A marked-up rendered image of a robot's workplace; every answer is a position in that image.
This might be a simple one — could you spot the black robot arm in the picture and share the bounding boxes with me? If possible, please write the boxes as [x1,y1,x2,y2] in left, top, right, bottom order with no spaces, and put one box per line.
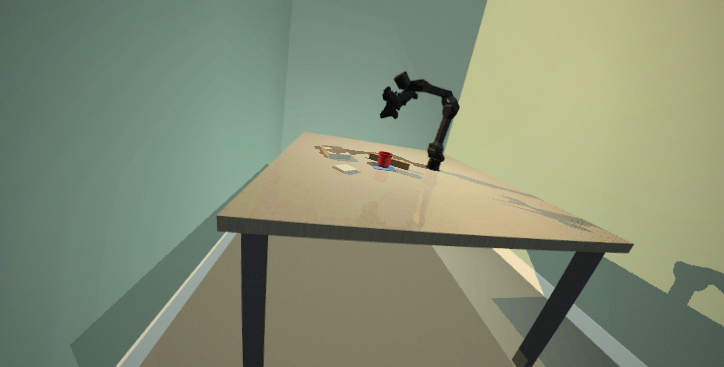
[382,72,460,171]

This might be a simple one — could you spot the tan wooden beam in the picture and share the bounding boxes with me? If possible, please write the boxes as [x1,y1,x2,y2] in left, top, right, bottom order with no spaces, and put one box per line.
[369,152,410,170]

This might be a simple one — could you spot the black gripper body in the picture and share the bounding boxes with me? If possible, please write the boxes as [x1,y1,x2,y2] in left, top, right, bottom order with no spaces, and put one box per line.
[387,91,408,119]

